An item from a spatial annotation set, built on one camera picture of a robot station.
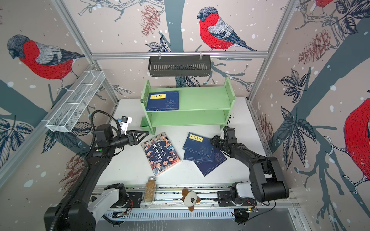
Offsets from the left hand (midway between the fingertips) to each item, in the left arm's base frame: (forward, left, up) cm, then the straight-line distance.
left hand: (144, 133), depth 74 cm
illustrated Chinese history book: (-2, -6, -20) cm, 21 cm away
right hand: (+5, -39, -19) cm, 44 cm away
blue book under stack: (-3, -25, -22) cm, 33 cm away
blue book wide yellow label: (+5, -30, -22) cm, 38 cm away
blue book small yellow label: (+19, -9, +5) cm, 21 cm away
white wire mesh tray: (+8, +39, +7) cm, 40 cm away
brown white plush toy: (-27, -24, -20) cm, 41 cm away
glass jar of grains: (-24, -3, -19) cm, 31 cm away
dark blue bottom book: (-10, -34, -22) cm, 42 cm away
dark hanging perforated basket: (+55, -17, +6) cm, 58 cm away
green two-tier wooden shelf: (+15, -29, +5) cm, 33 cm away
